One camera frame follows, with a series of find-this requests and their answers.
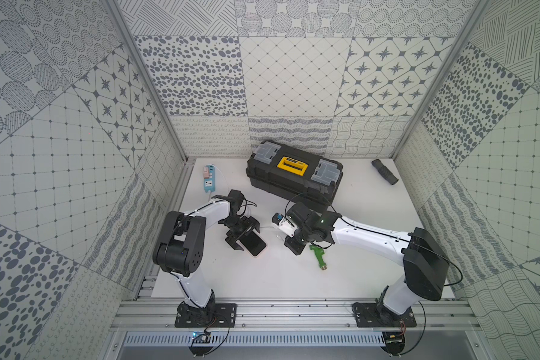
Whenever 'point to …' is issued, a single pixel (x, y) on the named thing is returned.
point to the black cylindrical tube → (385, 172)
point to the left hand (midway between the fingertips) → (250, 234)
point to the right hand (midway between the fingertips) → (289, 244)
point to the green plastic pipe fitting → (319, 253)
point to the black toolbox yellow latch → (293, 175)
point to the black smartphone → (253, 242)
